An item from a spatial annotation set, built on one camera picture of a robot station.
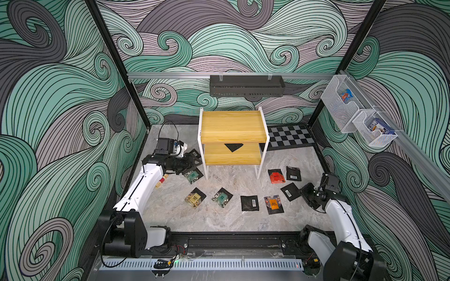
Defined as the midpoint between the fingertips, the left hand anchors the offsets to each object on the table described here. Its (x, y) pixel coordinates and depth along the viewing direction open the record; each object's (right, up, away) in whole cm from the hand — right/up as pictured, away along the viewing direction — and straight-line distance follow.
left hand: (199, 162), depth 79 cm
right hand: (+51, -16, +5) cm, 54 cm away
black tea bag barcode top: (+25, -21, +6) cm, 33 cm away
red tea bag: (+41, -10, +15) cm, 45 cm away
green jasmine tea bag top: (+11, -19, +8) cm, 23 cm away
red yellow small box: (-22, -12, +13) cm, 28 cm away
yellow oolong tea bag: (-3, -19, +8) cm, 21 cm away
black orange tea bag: (+37, -22, +6) cm, 43 cm away
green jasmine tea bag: (-5, -10, +16) cm, 19 cm away
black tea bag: (+48, -17, +11) cm, 52 cm away
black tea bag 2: (+51, -9, +16) cm, 54 cm away
